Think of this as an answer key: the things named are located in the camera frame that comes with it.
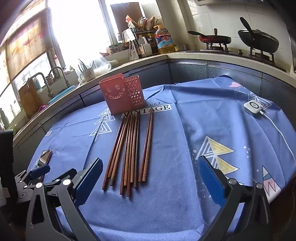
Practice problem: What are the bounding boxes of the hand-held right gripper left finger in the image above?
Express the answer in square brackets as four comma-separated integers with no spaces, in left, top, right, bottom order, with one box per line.
[25,158,103,241]

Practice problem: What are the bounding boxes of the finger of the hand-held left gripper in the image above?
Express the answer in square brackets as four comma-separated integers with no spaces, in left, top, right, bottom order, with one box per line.
[16,184,36,205]
[15,165,51,184]

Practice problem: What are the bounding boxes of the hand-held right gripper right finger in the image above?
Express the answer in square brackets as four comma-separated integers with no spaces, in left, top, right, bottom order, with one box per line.
[198,156,273,241]

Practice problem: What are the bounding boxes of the row of wooden chopsticks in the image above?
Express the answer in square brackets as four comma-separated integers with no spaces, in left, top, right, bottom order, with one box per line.
[102,110,154,197]

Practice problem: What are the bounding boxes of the pink plastic chopstick holder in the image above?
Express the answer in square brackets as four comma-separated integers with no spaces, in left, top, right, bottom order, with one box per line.
[99,73,143,115]

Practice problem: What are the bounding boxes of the utensils in mug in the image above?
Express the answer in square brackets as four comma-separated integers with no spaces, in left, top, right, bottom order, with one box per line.
[78,59,93,70]

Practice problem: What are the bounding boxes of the smartphone with brown case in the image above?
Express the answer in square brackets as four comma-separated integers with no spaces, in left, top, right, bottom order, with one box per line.
[35,149,53,169]

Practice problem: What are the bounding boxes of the blue printed tablecloth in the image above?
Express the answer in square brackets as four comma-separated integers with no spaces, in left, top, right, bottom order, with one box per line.
[26,75,292,241]

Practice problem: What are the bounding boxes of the wooden cutting board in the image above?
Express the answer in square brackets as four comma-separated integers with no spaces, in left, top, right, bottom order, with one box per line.
[18,80,43,119]

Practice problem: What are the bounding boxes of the blue plastic tray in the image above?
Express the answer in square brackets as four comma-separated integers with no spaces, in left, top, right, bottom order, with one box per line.
[48,85,80,105]

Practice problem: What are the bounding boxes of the white square device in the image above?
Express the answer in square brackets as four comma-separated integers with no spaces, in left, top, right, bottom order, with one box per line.
[243,100,264,115]

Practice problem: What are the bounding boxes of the metal faucet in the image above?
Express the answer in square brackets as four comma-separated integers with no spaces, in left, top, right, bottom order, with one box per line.
[26,72,51,98]
[47,66,70,98]

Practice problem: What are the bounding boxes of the white plant pot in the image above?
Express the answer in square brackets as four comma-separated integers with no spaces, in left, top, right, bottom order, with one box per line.
[79,67,96,82]

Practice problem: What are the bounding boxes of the kitchen counter with cabinets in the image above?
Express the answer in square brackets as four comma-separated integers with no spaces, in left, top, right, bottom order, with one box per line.
[13,51,296,151]

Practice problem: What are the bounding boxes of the clear plastic bag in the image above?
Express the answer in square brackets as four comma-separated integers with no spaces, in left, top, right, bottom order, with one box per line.
[92,56,112,76]

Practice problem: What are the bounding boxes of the roller window blind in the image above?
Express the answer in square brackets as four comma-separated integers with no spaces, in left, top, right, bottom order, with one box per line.
[5,9,52,78]

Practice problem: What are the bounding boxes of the gas stove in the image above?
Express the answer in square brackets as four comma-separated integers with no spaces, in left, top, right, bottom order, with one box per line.
[185,43,287,72]

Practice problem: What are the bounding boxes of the white hanging packet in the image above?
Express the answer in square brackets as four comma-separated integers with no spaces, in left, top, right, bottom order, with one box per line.
[128,40,139,61]

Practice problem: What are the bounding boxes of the white plastic jug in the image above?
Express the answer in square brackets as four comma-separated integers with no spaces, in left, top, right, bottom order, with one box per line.
[138,36,148,58]

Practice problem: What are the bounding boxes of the red frying pan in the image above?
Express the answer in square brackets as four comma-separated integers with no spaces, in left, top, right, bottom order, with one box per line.
[187,28,232,45]

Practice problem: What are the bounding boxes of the yellow cooking oil bottle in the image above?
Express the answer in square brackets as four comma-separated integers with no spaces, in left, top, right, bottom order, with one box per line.
[154,25,174,55]

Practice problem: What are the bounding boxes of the dark sauce bottle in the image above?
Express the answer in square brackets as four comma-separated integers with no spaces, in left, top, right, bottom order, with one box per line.
[148,35,158,55]

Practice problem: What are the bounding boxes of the black wok with lid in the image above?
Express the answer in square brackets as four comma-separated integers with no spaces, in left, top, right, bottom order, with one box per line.
[238,17,280,54]

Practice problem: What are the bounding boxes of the pile of snack bags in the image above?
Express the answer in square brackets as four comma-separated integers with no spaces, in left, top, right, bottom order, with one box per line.
[125,14,165,32]

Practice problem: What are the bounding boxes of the brown cardboard sheet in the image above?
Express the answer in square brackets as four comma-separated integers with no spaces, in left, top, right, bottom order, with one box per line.
[110,2,143,30]

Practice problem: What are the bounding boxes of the range hood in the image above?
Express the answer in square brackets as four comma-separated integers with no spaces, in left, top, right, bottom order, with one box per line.
[196,0,223,6]

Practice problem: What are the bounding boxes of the white cable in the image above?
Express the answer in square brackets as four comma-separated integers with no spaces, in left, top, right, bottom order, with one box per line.
[260,111,296,168]

